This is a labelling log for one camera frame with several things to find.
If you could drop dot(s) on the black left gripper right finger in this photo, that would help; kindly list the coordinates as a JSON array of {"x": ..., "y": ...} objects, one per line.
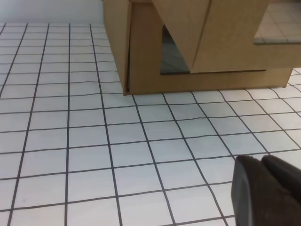
[{"x": 280, "y": 183}]

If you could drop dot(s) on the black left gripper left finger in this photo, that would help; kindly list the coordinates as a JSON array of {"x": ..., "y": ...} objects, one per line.
[{"x": 245, "y": 196}]

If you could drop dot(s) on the white grid tablecloth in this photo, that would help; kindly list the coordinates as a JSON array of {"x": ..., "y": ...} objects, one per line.
[{"x": 74, "y": 151}]

